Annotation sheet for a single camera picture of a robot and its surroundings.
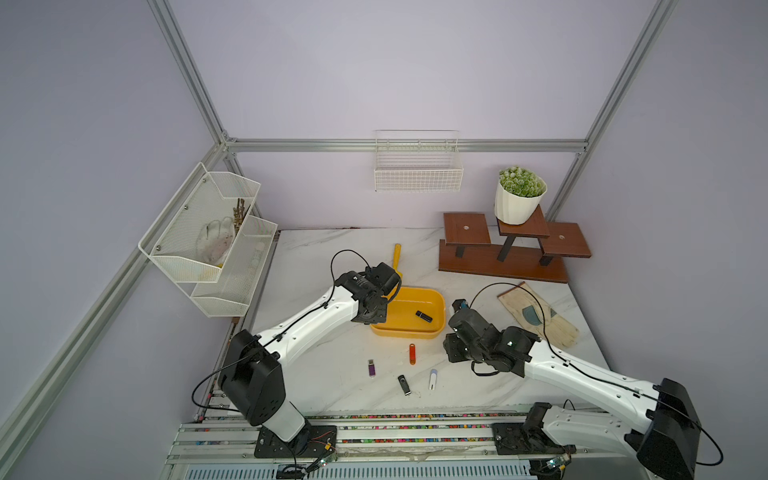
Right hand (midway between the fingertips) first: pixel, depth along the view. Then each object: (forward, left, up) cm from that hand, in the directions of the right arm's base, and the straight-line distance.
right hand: (450, 347), depth 80 cm
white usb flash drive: (-5, +5, -9) cm, 11 cm away
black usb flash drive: (+14, +6, -8) cm, 17 cm away
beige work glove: (+13, -31, -8) cm, 35 cm away
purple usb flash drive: (-2, +22, -9) cm, 24 cm away
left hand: (+8, +23, +4) cm, 24 cm away
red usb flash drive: (+2, +10, -9) cm, 14 cm away
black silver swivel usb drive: (-7, +13, -8) cm, 17 cm away
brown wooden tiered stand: (+36, -32, -2) cm, 48 cm away
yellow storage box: (+16, +8, -8) cm, 20 cm away
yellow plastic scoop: (+39, +14, -8) cm, 42 cm away
